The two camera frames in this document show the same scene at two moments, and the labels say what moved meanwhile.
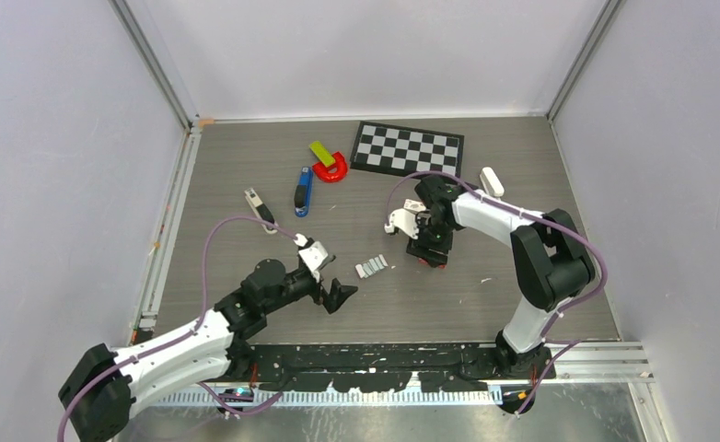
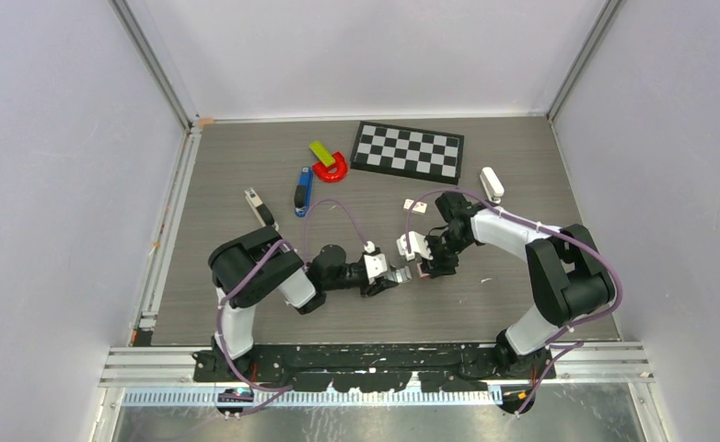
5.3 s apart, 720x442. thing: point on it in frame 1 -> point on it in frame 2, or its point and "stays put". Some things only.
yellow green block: [320, 151] stays put
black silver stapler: [261, 210] stays put
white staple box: [414, 204] stays put
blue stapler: [303, 191] stays put
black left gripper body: [307, 284] -> [369, 288]
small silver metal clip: [366, 269] -> [402, 274]
